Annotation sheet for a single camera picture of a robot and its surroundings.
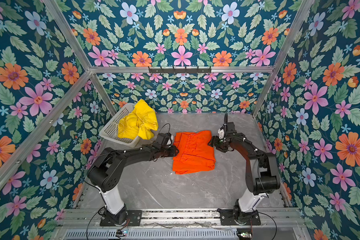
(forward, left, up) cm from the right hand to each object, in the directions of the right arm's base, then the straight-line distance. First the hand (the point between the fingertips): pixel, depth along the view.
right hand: (213, 144), depth 93 cm
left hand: (-2, +21, -1) cm, 21 cm away
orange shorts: (-5, +12, -4) cm, 13 cm away
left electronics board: (-45, +48, -9) cm, 67 cm away
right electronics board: (-46, -11, -9) cm, 48 cm away
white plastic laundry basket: (+11, +70, -1) cm, 71 cm away
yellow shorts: (+20, +51, -1) cm, 55 cm away
